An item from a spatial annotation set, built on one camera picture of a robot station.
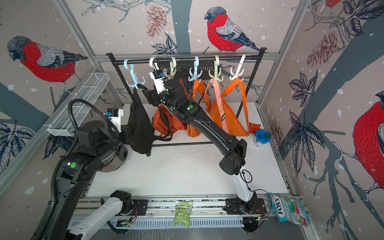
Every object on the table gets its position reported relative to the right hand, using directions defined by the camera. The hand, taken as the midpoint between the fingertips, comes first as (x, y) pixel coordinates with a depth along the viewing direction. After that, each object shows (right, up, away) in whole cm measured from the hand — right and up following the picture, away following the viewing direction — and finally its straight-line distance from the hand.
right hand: (149, 87), depth 67 cm
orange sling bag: (+46, -20, +23) cm, 55 cm away
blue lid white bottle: (+63, -27, +23) cm, 72 cm away
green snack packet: (+15, -60, +5) cm, 63 cm away
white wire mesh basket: (-42, +2, +19) cm, 46 cm away
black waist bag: (-5, -22, 0) cm, 22 cm away
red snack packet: (+62, -22, +35) cm, 75 cm away
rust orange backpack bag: (+4, -18, +16) cm, 24 cm away
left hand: (-3, -16, -4) cm, 17 cm away
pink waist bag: (+33, -7, +6) cm, 35 cm away
